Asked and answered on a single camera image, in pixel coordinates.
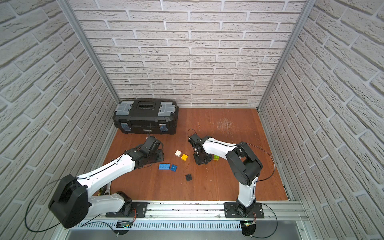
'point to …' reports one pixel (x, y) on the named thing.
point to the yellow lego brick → (184, 157)
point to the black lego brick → (188, 177)
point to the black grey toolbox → (146, 116)
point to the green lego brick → (216, 157)
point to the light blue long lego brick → (164, 166)
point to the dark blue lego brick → (173, 168)
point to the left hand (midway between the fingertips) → (164, 153)
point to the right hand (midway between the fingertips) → (203, 161)
